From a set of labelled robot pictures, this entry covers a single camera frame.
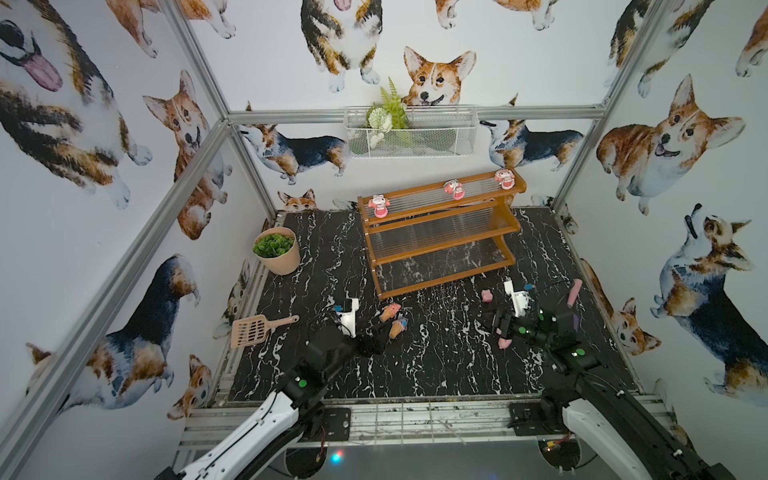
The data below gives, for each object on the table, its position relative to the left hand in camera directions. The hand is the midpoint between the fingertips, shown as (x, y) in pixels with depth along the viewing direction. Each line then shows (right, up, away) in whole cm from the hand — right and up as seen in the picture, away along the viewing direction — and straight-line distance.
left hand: (382, 318), depth 79 cm
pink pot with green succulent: (-34, +18, +14) cm, 41 cm away
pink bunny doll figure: (+19, +36, +5) cm, 41 cm away
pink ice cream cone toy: (+1, -2, +13) cm, 13 cm away
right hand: (+25, +2, -2) cm, 25 cm away
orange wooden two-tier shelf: (+17, +22, +35) cm, 45 cm away
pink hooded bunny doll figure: (-1, +30, 0) cm, 30 cm away
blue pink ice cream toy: (+4, -5, +9) cm, 11 cm away
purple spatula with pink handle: (+59, +2, +16) cm, 61 cm away
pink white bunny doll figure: (+35, +38, +8) cm, 53 cm away
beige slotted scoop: (-40, -6, +12) cm, 42 cm away
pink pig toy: (+34, -9, +6) cm, 36 cm away
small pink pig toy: (+32, +3, +16) cm, 36 cm away
